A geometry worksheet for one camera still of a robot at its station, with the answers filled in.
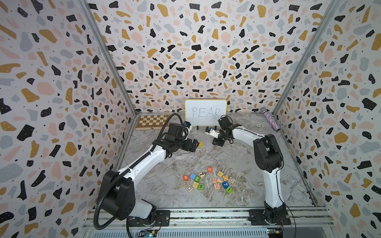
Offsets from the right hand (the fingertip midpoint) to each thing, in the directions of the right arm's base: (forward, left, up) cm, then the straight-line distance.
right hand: (215, 139), depth 103 cm
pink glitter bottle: (+21, -45, -2) cm, 49 cm away
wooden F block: (-28, -2, -1) cm, 28 cm away
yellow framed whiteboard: (+16, +7, +10) cm, 21 cm away
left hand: (-12, +14, +15) cm, 24 cm away
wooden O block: (-33, +16, -1) cm, 37 cm away
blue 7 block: (-30, -5, -2) cm, 31 cm away
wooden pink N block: (-31, 0, -2) cm, 31 cm away
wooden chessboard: (+14, +50, +2) cm, 52 cm away
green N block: (-32, +9, -1) cm, 33 cm away
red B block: (-27, +18, -1) cm, 32 cm away
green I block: (-33, -6, -1) cm, 34 cm away
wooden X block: (-31, +18, 0) cm, 35 cm away
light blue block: (-26, +14, -1) cm, 29 cm away
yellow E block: (-4, +10, 0) cm, 11 cm away
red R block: (-21, +4, -1) cm, 22 cm away
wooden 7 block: (-25, +9, -1) cm, 26 cm away
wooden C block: (-28, -9, -1) cm, 29 cm away
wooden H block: (-28, +1, -1) cm, 28 cm away
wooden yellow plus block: (-31, +13, -1) cm, 33 cm away
